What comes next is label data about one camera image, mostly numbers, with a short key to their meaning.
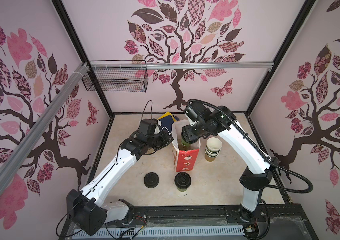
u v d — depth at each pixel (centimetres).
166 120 109
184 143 70
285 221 73
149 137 56
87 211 38
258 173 45
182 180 74
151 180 83
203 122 46
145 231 70
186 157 73
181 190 81
